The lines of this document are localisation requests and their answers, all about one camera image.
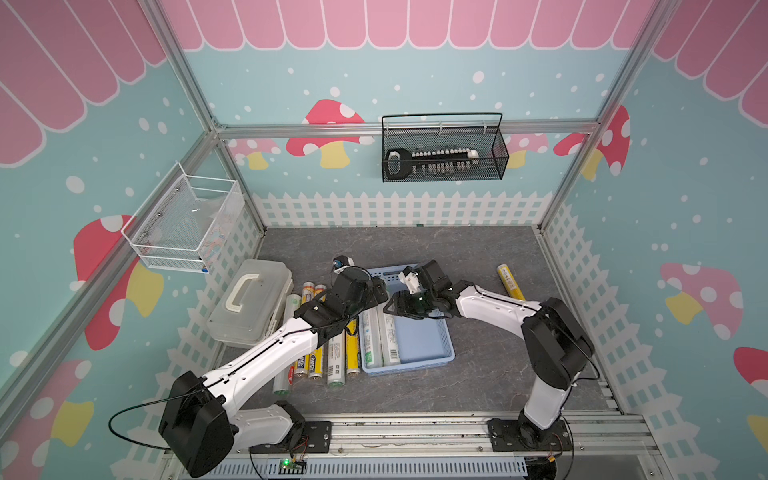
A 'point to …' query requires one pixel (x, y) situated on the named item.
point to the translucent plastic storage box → (251, 305)
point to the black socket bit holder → (400, 163)
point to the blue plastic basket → (425, 342)
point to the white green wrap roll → (336, 360)
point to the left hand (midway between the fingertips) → (373, 292)
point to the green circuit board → (292, 467)
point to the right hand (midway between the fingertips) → (390, 310)
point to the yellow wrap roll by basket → (352, 348)
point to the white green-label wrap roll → (391, 353)
